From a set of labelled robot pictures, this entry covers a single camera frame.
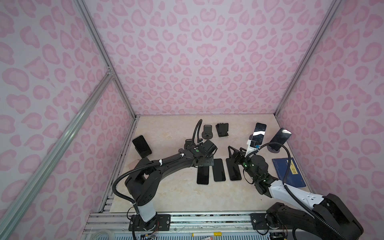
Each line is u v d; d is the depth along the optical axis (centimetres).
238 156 73
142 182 45
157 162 48
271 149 98
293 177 86
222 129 104
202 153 64
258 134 101
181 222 75
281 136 95
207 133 106
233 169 104
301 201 46
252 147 72
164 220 74
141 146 91
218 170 91
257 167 62
